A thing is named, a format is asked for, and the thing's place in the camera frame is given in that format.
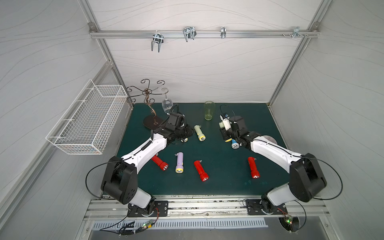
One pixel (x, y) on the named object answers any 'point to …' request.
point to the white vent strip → (182, 224)
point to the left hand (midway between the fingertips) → (194, 131)
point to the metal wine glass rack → (152, 122)
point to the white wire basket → (84, 127)
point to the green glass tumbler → (209, 109)
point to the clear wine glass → (167, 103)
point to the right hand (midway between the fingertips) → (224, 126)
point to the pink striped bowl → (270, 138)
